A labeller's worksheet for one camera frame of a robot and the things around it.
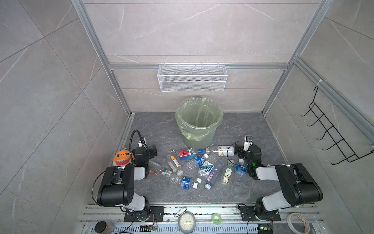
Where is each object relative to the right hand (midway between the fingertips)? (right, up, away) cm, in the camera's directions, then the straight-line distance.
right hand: (244, 143), depth 93 cm
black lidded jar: (-74, -32, -32) cm, 86 cm away
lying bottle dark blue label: (-43, -19, -15) cm, 49 cm away
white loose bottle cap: (-31, -19, -12) cm, 38 cm away
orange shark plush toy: (-76, -7, -10) cm, 77 cm away
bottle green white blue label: (-27, -14, -10) cm, 32 cm away
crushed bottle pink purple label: (-22, -18, -11) cm, 31 cm away
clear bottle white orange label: (-45, -12, -8) cm, 47 cm away
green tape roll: (-22, -36, -20) cm, 47 cm away
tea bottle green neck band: (-14, -16, -12) cm, 24 cm away
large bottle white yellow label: (-16, -4, -3) cm, 17 cm away
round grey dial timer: (-37, -34, -25) cm, 57 cm away
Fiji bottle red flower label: (-38, -6, -4) cm, 39 cm away
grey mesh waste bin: (-26, +2, -12) cm, 29 cm away
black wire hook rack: (+32, 0, -33) cm, 45 cm away
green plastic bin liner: (-31, +18, +8) cm, 37 cm away
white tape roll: (+21, -36, -23) cm, 48 cm away
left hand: (-64, -1, 0) cm, 64 cm away
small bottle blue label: (-7, -17, -11) cm, 21 cm away
